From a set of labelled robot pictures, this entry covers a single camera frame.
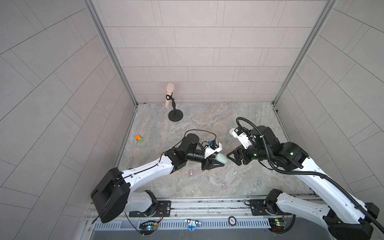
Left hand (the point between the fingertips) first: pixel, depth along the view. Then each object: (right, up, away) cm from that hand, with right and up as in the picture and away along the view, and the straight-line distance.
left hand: (224, 162), depth 68 cm
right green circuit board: (+24, -29, 0) cm, 38 cm away
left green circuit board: (-34, -29, -2) cm, 45 cm away
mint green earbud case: (-2, +3, -3) cm, 5 cm away
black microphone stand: (-29, +22, +40) cm, 54 cm away
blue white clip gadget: (-15, -27, -2) cm, 31 cm away
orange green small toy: (-50, +7, +26) cm, 56 cm away
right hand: (+3, +4, -2) cm, 5 cm away
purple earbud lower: (+1, -16, +11) cm, 19 cm away
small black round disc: (+4, -27, 0) cm, 27 cm away
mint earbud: (+8, -11, +15) cm, 20 cm away
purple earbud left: (-16, -10, +15) cm, 24 cm away
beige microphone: (-30, +38, +22) cm, 53 cm away
